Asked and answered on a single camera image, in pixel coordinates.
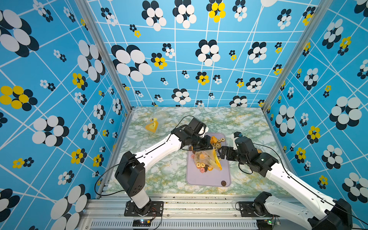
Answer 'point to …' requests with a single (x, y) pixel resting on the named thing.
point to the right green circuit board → (264, 224)
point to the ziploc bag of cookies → (158, 119)
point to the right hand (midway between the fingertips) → (226, 150)
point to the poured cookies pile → (215, 143)
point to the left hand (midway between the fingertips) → (216, 146)
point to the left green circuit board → (141, 223)
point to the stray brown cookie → (223, 183)
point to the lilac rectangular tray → (214, 178)
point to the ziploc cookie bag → (206, 160)
